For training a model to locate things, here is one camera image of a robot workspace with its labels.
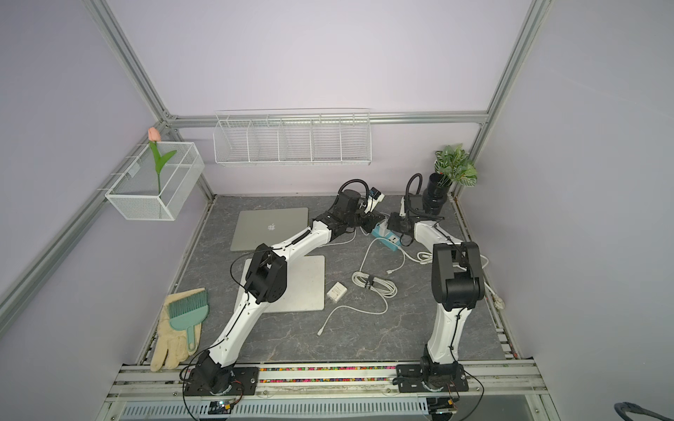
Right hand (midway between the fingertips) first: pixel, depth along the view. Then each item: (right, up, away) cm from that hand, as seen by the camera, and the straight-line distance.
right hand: (393, 220), depth 102 cm
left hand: (-4, +2, -8) cm, 9 cm away
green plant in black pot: (+21, +20, -6) cm, 30 cm away
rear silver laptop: (-52, -2, +8) cm, 52 cm away
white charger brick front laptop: (-21, -25, -13) cm, 35 cm away
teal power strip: (-1, -6, +1) cm, 6 cm away
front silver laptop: (-33, -24, -10) cm, 42 cm away
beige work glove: (-73, -38, -21) cm, 85 cm away
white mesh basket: (-82, +9, -20) cm, 85 cm away
